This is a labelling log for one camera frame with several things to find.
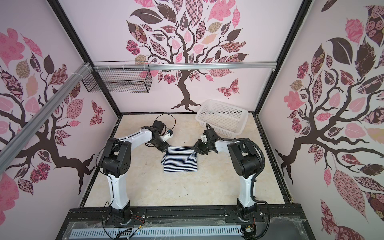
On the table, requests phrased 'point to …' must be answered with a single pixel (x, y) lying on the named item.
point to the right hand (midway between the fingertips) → (192, 147)
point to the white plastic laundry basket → (228, 121)
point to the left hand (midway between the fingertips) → (163, 148)
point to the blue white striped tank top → (180, 159)
